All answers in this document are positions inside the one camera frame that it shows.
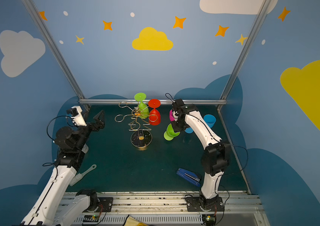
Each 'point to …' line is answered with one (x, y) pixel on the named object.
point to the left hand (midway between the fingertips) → (93, 110)
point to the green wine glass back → (143, 109)
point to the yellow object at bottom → (130, 221)
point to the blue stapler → (189, 176)
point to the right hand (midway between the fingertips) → (180, 127)
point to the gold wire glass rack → (141, 137)
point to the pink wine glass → (172, 117)
